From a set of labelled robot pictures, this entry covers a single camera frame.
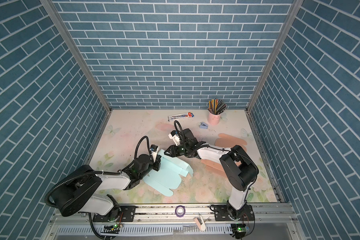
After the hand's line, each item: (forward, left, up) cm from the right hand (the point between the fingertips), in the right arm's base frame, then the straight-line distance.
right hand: (164, 152), depth 85 cm
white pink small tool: (-31, -22, -8) cm, 39 cm away
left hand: (0, +2, -4) cm, 5 cm away
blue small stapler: (+29, -23, -8) cm, 38 cm away
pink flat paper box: (+18, -37, -10) cm, 43 cm away
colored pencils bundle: (+38, -32, +3) cm, 50 cm away
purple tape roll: (-27, -12, -11) cm, 31 cm away
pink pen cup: (+32, -30, -5) cm, 44 cm away
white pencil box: (+37, -5, -8) cm, 38 cm away
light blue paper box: (-10, -4, -10) cm, 15 cm away
